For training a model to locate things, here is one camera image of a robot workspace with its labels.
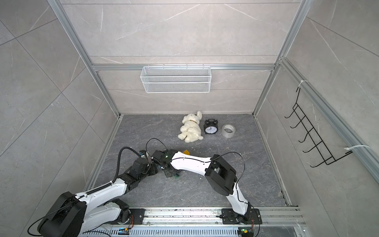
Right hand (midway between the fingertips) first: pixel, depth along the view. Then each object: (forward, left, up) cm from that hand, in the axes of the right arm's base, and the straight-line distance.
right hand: (174, 171), depth 86 cm
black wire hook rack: (+5, -68, +28) cm, 74 cm away
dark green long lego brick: (-7, -2, +9) cm, 12 cm away
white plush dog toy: (+25, -10, +8) cm, 28 cm away
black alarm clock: (+30, -24, +4) cm, 39 cm away
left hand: (+6, +12, +1) cm, 13 cm away
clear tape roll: (+33, -38, -4) cm, 51 cm away
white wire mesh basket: (+55, +2, +27) cm, 61 cm away
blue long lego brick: (-5, +5, +17) cm, 18 cm away
